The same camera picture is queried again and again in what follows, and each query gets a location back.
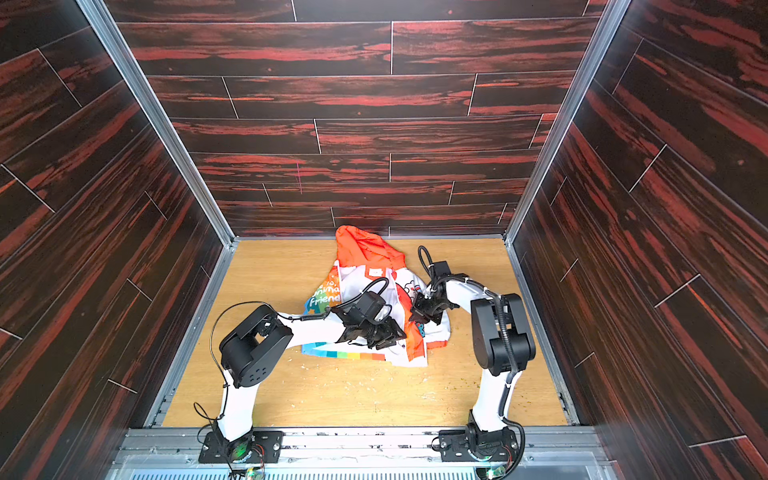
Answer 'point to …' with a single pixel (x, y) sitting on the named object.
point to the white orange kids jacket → (366, 263)
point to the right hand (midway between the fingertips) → (416, 317)
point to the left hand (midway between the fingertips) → (406, 339)
